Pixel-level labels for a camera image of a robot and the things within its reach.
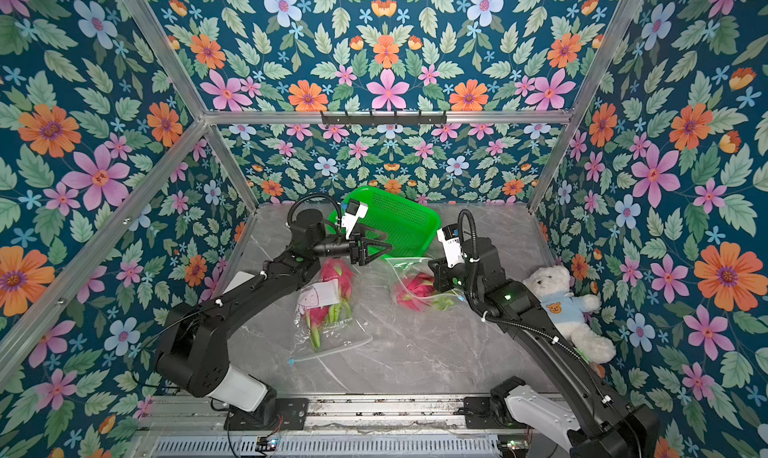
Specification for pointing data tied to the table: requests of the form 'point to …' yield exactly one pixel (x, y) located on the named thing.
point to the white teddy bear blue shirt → (552, 285)
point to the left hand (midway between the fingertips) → (388, 243)
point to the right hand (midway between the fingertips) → (437, 256)
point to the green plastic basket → (407, 223)
